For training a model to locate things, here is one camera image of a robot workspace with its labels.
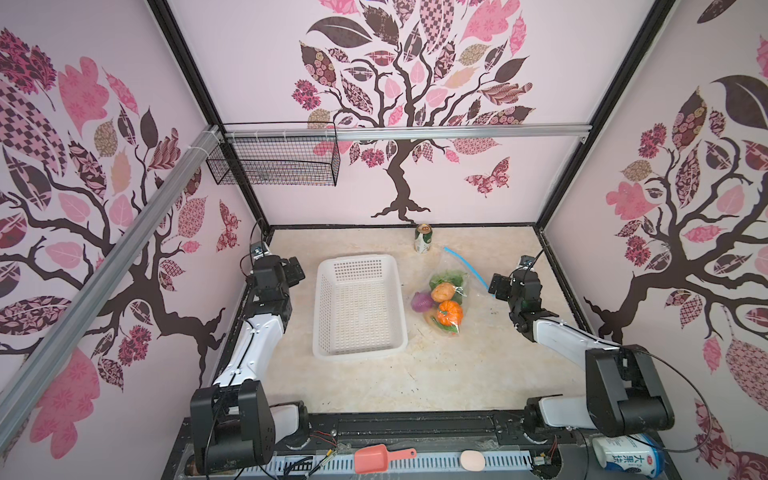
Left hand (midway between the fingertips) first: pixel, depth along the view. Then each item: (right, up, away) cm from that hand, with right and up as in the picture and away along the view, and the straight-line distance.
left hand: (279, 268), depth 84 cm
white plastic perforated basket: (+22, -13, +10) cm, 28 cm away
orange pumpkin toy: (+50, -13, -1) cm, 51 cm away
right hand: (+71, -3, +7) cm, 71 cm away
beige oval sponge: (+52, -45, -15) cm, 71 cm away
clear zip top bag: (+51, -9, +2) cm, 52 cm away
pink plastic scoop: (+29, -45, -15) cm, 56 cm away
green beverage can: (+44, +10, +21) cm, 50 cm away
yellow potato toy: (+48, -7, +2) cm, 48 cm away
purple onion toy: (+42, -11, +4) cm, 43 cm away
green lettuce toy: (+50, -3, +4) cm, 50 cm away
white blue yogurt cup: (+88, -40, -20) cm, 99 cm away
